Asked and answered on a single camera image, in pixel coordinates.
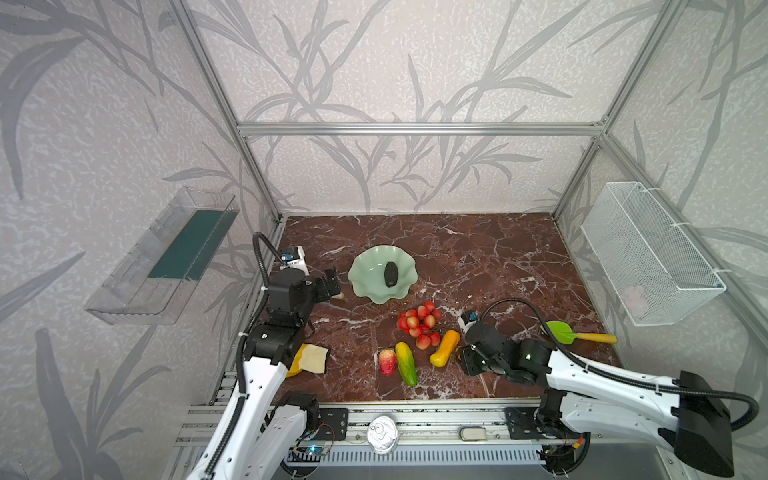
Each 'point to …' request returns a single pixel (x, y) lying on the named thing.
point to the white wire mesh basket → (658, 273)
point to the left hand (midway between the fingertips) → (324, 261)
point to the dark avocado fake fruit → (391, 273)
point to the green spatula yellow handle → (564, 335)
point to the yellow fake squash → (446, 347)
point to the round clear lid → (382, 434)
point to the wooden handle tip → (339, 296)
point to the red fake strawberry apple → (387, 361)
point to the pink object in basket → (636, 301)
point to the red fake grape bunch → (420, 324)
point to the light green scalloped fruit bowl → (367, 273)
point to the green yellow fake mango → (406, 363)
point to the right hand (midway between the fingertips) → (458, 347)
